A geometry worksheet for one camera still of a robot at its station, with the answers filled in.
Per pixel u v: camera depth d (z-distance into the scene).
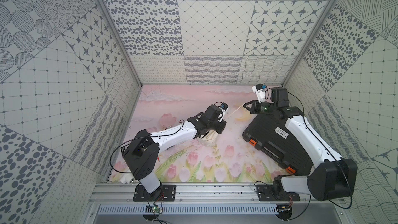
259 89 0.72
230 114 0.80
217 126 0.74
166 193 0.74
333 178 0.40
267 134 0.86
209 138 0.81
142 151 0.48
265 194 0.73
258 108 0.70
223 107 0.74
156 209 0.70
